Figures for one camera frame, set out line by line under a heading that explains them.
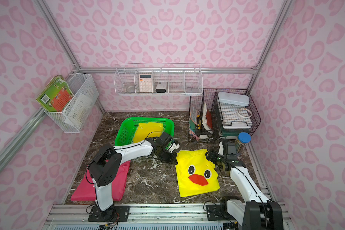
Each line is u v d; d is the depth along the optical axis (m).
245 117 0.88
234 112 0.91
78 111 0.82
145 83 0.93
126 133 1.03
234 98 0.96
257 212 0.42
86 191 0.79
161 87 0.91
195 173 0.86
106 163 0.54
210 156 0.77
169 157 0.79
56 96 0.72
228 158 0.66
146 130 1.04
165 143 0.75
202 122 0.98
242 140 0.78
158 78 1.00
